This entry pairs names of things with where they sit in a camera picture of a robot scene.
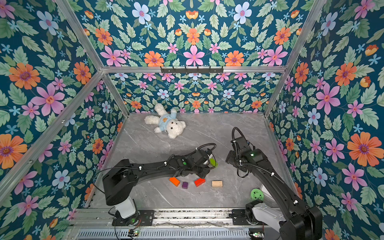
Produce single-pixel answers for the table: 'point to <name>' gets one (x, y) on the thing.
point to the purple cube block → (185, 185)
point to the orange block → (175, 181)
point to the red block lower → (199, 182)
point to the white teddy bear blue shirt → (167, 122)
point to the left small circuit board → (132, 233)
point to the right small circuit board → (257, 234)
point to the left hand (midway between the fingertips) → (209, 168)
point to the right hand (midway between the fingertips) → (233, 159)
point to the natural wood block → (217, 184)
